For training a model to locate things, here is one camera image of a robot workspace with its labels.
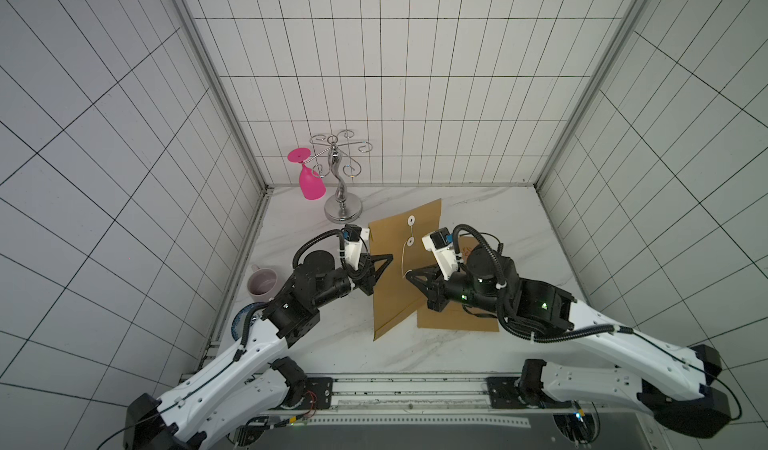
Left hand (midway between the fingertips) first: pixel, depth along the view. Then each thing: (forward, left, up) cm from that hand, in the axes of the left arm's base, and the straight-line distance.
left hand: (387, 263), depth 69 cm
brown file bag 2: (-15, -13, +7) cm, 20 cm away
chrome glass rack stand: (+38, +19, -25) cm, 49 cm away
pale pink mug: (+4, +37, -20) cm, 42 cm away
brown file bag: (+3, -3, +8) cm, 9 cm away
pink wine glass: (+35, +26, -9) cm, 45 cm away
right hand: (-4, -4, +4) cm, 7 cm away
